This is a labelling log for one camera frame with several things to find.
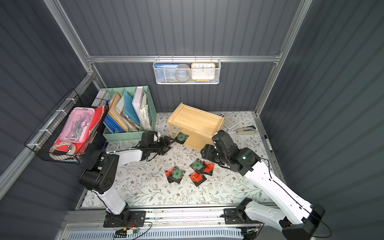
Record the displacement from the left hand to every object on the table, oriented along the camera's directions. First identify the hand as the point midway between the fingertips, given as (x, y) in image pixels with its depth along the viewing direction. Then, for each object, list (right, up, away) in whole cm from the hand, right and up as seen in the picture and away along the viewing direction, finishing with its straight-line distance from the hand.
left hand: (172, 143), depth 93 cm
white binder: (-22, +25, -1) cm, 33 cm away
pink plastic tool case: (-43, +10, -20) cm, 49 cm away
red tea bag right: (+23, -15, -2) cm, 27 cm away
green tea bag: (+5, +3, +10) cm, 11 cm away
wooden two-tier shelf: (+17, +10, -6) cm, 21 cm away
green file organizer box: (-37, +10, +7) cm, 39 cm away
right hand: (+20, -2, -22) cm, 30 cm away
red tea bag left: (-2, -17, -3) cm, 17 cm away
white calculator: (+40, +13, +19) cm, 47 cm away
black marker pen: (+67, -2, +15) cm, 69 cm away
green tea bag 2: (+4, -18, -4) cm, 18 cm away
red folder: (-37, +18, -15) cm, 44 cm away
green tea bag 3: (+15, -14, -1) cm, 20 cm away
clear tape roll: (-42, 0, -26) cm, 49 cm away
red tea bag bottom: (+15, -20, -6) cm, 26 cm away
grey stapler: (+56, +8, +21) cm, 60 cm away
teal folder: (-28, +22, +1) cm, 35 cm away
